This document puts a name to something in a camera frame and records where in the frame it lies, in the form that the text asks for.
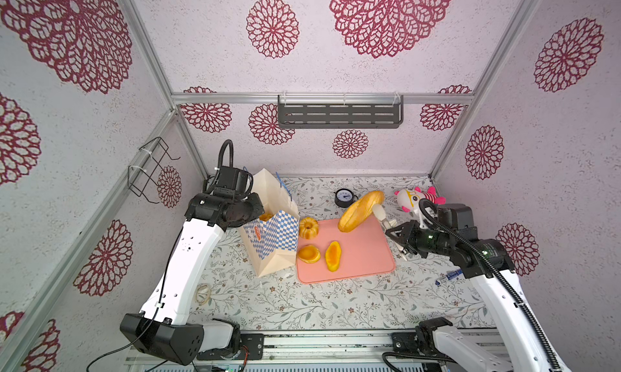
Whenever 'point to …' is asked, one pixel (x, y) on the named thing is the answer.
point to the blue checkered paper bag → (271, 243)
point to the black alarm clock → (344, 197)
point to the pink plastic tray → (365, 251)
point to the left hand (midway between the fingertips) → (257, 213)
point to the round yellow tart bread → (309, 253)
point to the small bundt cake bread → (308, 227)
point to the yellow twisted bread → (332, 255)
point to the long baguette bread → (360, 211)
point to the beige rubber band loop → (196, 293)
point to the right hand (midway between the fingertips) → (388, 229)
